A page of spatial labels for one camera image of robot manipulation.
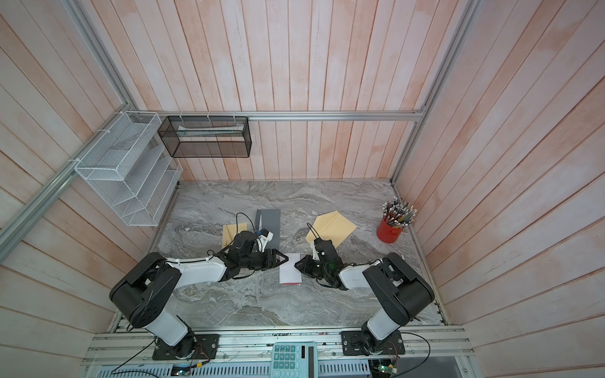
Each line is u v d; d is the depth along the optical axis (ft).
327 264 2.39
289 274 2.95
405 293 1.53
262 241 2.74
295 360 2.30
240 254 2.35
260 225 3.39
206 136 3.41
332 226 3.41
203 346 2.40
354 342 2.40
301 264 2.86
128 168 2.38
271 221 3.43
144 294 1.49
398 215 2.82
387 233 3.05
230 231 3.31
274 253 2.63
